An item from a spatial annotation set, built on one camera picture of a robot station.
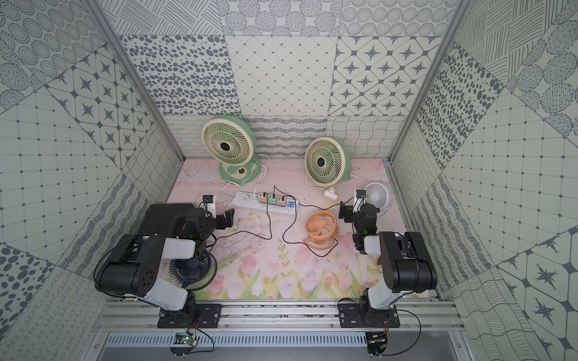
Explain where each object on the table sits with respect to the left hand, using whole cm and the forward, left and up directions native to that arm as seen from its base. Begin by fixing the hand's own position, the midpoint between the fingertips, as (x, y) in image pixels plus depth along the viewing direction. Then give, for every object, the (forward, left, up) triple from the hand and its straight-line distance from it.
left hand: (219, 206), depth 94 cm
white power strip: (+6, -11, -4) cm, 13 cm away
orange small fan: (-10, -43, +1) cm, 45 cm away
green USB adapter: (+3, -22, +1) cm, 22 cm away
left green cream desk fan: (+20, -5, +19) cm, 28 cm away
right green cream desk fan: (+21, -47, +7) cm, 52 cm away
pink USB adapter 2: (+4, -18, 0) cm, 19 cm away
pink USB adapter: (+3, -26, 0) cm, 26 cm away
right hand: (+3, -57, -1) cm, 57 cm away
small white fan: (+5, -68, +4) cm, 68 cm away
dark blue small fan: (-28, +1, 0) cm, 28 cm away
